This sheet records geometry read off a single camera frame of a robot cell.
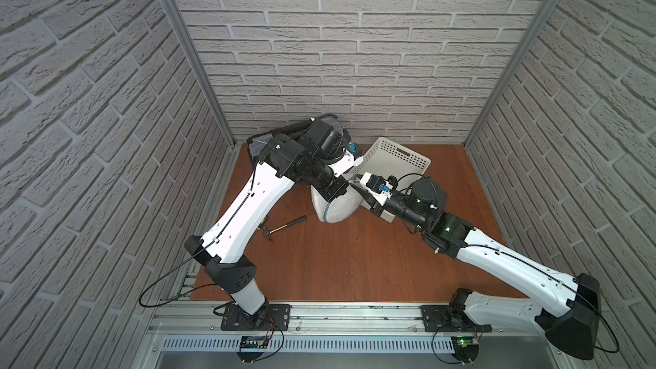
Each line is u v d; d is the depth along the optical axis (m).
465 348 0.70
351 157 0.57
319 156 0.50
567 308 0.40
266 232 0.90
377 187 0.51
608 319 0.60
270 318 0.73
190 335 0.72
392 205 0.57
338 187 0.56
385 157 1.14
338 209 0.67
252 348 0.71
